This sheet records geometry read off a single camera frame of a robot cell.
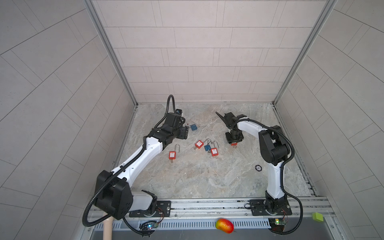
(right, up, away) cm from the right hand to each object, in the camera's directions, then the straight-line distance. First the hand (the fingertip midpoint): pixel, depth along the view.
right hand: (230, 142), depth 98 cm
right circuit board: (+15, -33, -30) cm, 47 cm away
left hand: (-29, +12, -15) cm, 35 cm away
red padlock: (+1, -1, -5) cm, 5 cm away
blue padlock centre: (-16, -2, -6) cm, 17 cm away
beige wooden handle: (-61, -31, -34) cm, 76 cm away
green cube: (+33, -28, -31) cm, 53 cm away
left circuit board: (-43, -31, -33) cm, 62 cm away
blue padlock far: (-25, +10, +4) cm, 27 cm away
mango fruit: (-10, -30, -34) cm, 46 cm away
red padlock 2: (-37, -6, -11) cm, 39 cm away
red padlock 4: (-12, -4, -9) cm, 15 cm away
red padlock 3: (-21, 0, -5) cm, 21 cm away
